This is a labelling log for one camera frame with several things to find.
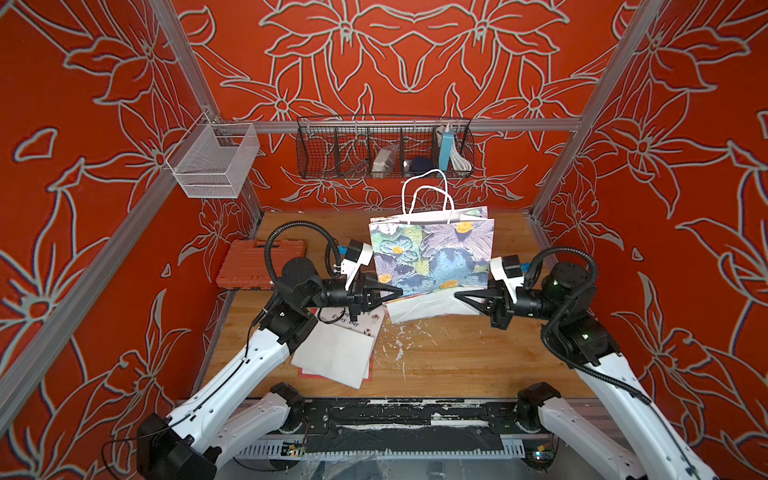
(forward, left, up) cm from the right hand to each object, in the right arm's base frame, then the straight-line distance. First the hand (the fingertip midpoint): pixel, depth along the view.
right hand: (455, 298), depth 57 cm
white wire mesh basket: (+49, +69, -1) cm, 85 cm away
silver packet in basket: (+50, +15, -2) cm, 53 cm away
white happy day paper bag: (0, +26, -31) cm, 40 cm away
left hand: (0, +11, +1) cm, 11 cm away
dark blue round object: (+56, +3, -8) cm, 56 cm away
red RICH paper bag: (-6, +36, -32) cm, 49 cm away
